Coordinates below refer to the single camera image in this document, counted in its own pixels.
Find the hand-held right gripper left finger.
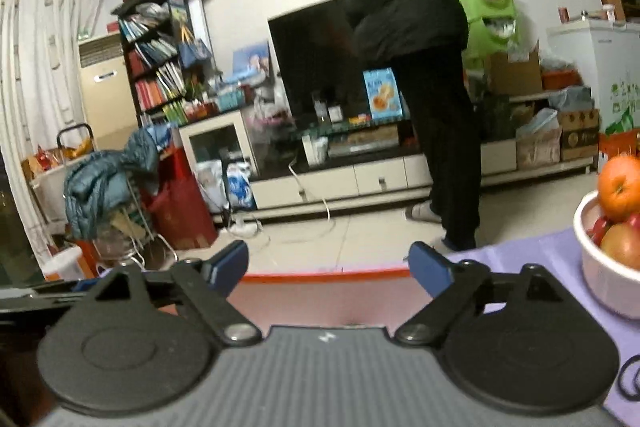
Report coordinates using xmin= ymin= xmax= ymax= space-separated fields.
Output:
xmin=75 ymin=241 xmax=262 ymax=347

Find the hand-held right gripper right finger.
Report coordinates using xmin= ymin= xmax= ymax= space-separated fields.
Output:
xmin=393 ymin=242 xmax=568 ymax=347

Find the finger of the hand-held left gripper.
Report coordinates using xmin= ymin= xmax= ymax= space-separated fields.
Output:
xmin=30 ymin=277 xmax=103 ymax=295

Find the orange cardboard box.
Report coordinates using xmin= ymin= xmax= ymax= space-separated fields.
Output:
xmin=220 ymin=267 xmax=443 ymax=329

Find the white power strip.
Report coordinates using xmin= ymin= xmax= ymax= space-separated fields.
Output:
xmin=227 ymin=214 xmax=263 ymax=235

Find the red bag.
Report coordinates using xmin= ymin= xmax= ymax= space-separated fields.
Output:
xmin=142 ymin=147 xmax=219 ymax=250

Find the blue white plastic bag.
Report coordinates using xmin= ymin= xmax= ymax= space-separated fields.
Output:
xmin=226 ymin=162 xmax=258 ymax=210

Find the blue jacket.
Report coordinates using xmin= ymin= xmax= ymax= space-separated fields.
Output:
xmin=64 ymin=127 xmax=173 ymax=240

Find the white TV stand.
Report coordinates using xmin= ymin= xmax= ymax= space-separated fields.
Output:
xmin=247 ymin=107 xmax=601 ymax=218

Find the purple floral tablecloth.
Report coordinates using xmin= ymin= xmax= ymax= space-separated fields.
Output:
xmin=452 ymin=227 xmax=640 ymax=427

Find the white glass-door cabinet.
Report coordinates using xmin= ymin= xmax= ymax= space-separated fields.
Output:
xmin=178 ymin=109 xmax=261 ymax=188

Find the dark red apple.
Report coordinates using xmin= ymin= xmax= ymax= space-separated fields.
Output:
xmin=587 ymin=216 xmax=613 ymax=245

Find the white perforated basket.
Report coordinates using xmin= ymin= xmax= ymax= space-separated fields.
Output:
xmin=572 ymin=189 xmax=640 ymax=319

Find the blue snack bag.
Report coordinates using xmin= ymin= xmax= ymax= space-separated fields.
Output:
xmin=362 ymin=68 xmax=404 ymax=122

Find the floor standing air conditioner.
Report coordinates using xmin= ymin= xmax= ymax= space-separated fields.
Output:
xmin=77 ymin=32 xmax=138 ymax=138

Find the brown printed carton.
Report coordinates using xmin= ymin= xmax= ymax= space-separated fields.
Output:
xmin=557 ymin=109 xmax=600 ymax=162

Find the large orange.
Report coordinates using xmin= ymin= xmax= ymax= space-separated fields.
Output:
xmin=597 ymin=155 xmax=640 ymax=224

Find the bookshelf with books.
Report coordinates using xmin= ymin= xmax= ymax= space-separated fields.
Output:
xmin=111 ymin=0 xmax=221 ymax=128

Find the picture poster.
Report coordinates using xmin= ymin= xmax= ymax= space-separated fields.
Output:
xmin=232 ymin=41 xmax=271 ymax=80

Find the brown cardboard box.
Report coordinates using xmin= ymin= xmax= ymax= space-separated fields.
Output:
xmin=490 ymin=42 xmax=543 ymax=96

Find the white curtain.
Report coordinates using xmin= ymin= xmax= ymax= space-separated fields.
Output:
xmin=0 ymin=0 xmax=108 ymax=288

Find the blue gift bag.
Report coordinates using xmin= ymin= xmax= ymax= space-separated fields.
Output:
xmin=177 ymin=34 xmax=213 ymax=70

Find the black television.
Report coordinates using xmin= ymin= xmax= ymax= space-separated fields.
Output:
xmin=267 ymin=0 xmax=416 ymax=120

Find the orange basin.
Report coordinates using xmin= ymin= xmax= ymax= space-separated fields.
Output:
xmin=541 ymin=69 xmax=583 ymax=90

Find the green plastic cabinet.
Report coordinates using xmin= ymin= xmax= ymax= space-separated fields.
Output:
xmin=457 ymin=0 xmax=518 ymax=62

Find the white chest freezer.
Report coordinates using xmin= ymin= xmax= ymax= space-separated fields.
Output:
xmin=546 ymin=18 xmax=640 ymax=162

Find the black hair tie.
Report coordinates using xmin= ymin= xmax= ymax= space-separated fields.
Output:
xmin=616 ymin=354 xmax=640 ymax=400

